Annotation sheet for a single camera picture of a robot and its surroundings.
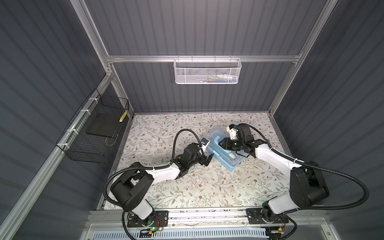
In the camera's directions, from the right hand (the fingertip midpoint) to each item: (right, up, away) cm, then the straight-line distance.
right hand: (221, 145), depth 88 cm
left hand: (-9, -2, -1) cm, 9 cm away
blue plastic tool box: (+4, -8, -5) cm, 10 cm away
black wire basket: (-66, +6, -17) cm, 68 cm away
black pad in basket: (-62, +12, -12) cm, 65 cm away
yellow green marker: (-56, +17, -6) cm, 59 cm away
